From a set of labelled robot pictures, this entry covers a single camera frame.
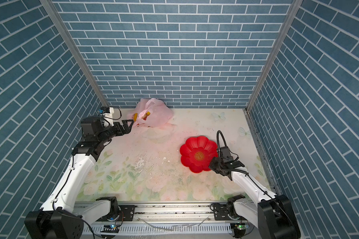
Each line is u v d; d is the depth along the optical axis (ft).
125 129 2.24
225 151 2.25
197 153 3.14
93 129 1.81
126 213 2.42
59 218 1.21
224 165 2.14
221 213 2.41
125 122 2.23
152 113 2.99
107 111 2.13
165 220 2.40
